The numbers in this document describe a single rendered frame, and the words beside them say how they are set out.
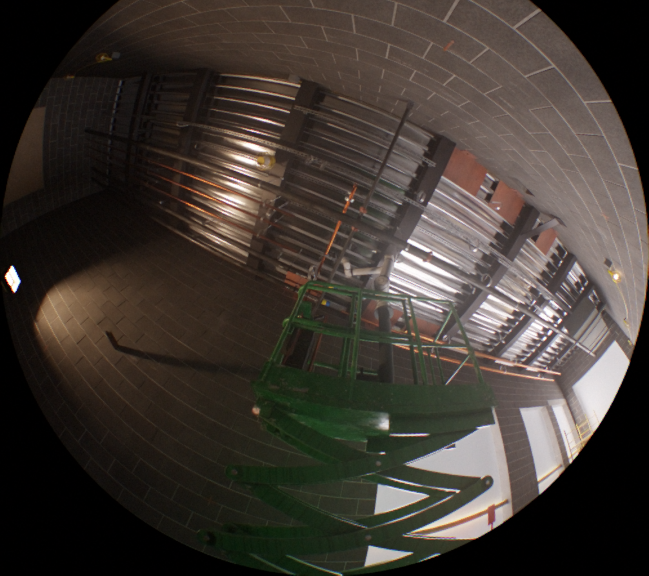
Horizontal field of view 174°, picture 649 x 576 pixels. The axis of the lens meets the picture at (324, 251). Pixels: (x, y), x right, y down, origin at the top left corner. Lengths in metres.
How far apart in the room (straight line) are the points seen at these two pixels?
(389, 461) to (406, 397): 0.39
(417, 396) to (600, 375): 9.07
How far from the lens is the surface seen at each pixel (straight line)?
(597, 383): 9.99
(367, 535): 1.29
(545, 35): 0.95
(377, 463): 1.29
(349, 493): 2.62
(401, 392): 1.35
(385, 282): 2.18
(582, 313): 5.78
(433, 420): 1.44
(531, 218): 3.78
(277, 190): 2.19
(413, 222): 2.82
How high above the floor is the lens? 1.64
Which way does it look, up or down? 63 degrees up
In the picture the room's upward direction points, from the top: 23 degrees clockwise
